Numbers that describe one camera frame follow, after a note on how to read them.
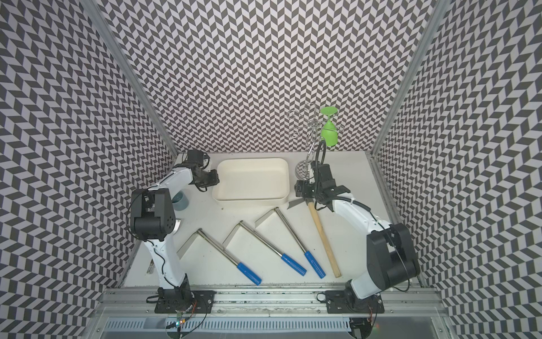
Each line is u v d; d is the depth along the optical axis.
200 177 0.79
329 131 0.93
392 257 0.43
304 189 0.78
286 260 0.81
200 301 0.73
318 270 0.79
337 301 0.72
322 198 0.64
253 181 1.02
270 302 0.74
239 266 0.79
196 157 0.82
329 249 0.85
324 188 0.67
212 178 0.91
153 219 0.53
